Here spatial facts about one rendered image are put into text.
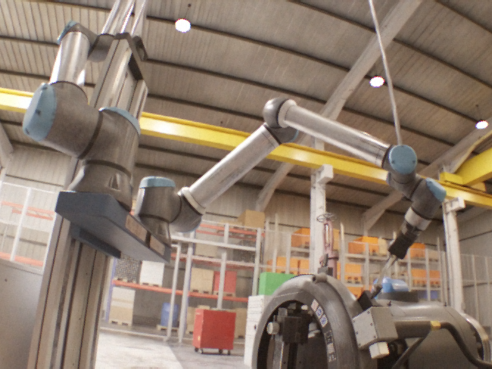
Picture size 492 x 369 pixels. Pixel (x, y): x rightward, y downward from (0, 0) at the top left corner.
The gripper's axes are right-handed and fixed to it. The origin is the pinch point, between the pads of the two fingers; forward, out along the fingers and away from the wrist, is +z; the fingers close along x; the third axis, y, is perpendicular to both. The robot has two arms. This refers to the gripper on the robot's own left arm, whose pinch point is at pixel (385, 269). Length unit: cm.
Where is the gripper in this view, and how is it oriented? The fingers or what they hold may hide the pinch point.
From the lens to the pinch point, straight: 134.8
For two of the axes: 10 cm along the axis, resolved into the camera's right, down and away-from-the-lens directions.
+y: 5.3, -1.9, 8.2
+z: -3.3, 8.5, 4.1
